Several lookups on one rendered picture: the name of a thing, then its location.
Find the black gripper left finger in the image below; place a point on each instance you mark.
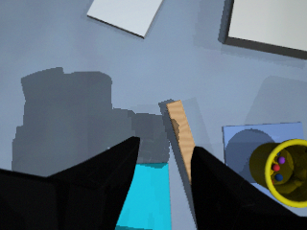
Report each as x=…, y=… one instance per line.
x=87, y=196

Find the grey rectangular block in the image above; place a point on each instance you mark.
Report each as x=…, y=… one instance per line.
x=271, y=26

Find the red marble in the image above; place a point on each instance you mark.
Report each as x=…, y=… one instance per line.
x=275, y=167

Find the white flat slab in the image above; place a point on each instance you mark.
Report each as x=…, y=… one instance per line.
x=132, y=16

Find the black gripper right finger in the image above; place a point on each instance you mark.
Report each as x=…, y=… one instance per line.
x=223, y=200

